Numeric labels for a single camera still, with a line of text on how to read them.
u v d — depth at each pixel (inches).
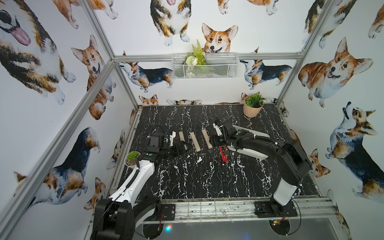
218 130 30.2
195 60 32.2
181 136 39.4
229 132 28.2
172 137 30.5
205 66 34.0
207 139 38.0
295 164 18.7
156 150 25.2
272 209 26.3
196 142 38.3
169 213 28.7
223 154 37.1
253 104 41.6
